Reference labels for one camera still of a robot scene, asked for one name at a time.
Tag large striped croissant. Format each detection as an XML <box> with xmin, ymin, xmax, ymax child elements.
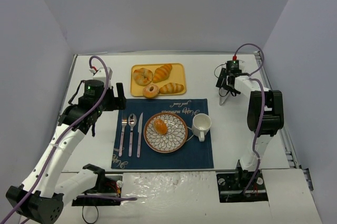
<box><xmin>153</xmin><ymin>64</ymin><xmax>172</xmax><ymax>83</ymax></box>

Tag yellow tray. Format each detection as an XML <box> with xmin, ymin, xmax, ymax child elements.
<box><xmin>131</xmin><ymin>63</ymin><xmax>186</xmax><ymax>98</ymax></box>

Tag small striped croissant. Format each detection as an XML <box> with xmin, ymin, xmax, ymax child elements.
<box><xmin>160</xmin><ymin>83</ymin><xmax>184</xmax><ymax>94</ymax></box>

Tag knife with pink handle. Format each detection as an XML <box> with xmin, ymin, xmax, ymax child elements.
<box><xmin>136</xmin><ymin>113</ymin><xmax>143</xmax><ymax>158</ymax></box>

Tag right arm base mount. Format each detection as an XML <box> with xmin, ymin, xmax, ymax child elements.
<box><xmin>216</xmin><ymin>171</ymin><xmax>269</xmax><ymax>203</ymax></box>

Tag white mug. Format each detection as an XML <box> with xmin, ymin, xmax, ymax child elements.
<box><xmin>192</xmin><ymin>113</ymin><xmax>212</xmax><ymax>142</ymax></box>

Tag patterned ceramic plate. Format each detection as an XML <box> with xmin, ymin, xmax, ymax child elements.
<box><xmin>143</xmin><ymin>112</ymin><xmax>188</xmax><ymax>153</ymax></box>

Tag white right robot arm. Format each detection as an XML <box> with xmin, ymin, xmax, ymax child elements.
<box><xmin>216</xmin><ymin>59</ymin><xmax>284</xmax><ymax>172</ymax></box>

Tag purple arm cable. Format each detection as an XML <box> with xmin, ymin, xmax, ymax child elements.
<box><xmin>5</xmin><ymin>55</ymin><xmax>137</xmax><ymax>224</ymax></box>
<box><xmin>233</xmin><ymin>43</ymin><xmax>265</xmax><ymax>196</ymax></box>

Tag small oval bun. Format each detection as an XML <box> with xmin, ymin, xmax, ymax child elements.
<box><xmin>153</xmin><ymin>119</ymin><xmax>167</xmax><ymax>135</ymax></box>

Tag fork with pink handle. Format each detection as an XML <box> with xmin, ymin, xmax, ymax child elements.
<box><xmin>118</xmin><ymin>113</ymin><xmax>127</xmax><ymax>157</ymax></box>

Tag glazed donut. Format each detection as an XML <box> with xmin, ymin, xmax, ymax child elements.
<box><xmin>142</xmin><ymin>84</ymin><xmax>160</xmax><ymax>99</ymax></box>

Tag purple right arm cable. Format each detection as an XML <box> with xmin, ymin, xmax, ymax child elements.
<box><xmin>233</xmin><ymin>43</ymin><xmax>265</xmax><ymax>196</ymax></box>

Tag spoon with pink handle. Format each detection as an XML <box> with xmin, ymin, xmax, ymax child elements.
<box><xmin>128</xmin><ymin>113</ymin><xmax>137</xmax><ymax>157</ymax></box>

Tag twisted round bread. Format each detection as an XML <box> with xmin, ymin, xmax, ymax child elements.
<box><xmin>132</xmin><ymin>67</ymin><xmax>153</xmax><ymax>86</ymax></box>

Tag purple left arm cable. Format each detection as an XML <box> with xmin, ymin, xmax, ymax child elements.
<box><xmin>5</xmin><ymin>55</ymin><xmax>137</xmax><ymax>224</ymax></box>

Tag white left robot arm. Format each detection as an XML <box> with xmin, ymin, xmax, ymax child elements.
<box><xmin>6</xmin><ymin>79</ymin><xmax>126</xmax><ymax>223</ymax></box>

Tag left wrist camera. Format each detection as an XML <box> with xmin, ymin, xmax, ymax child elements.
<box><xmin>90</xmin><ymin>67</ymin><xmax>113</xmax><ymax>82</ymax></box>

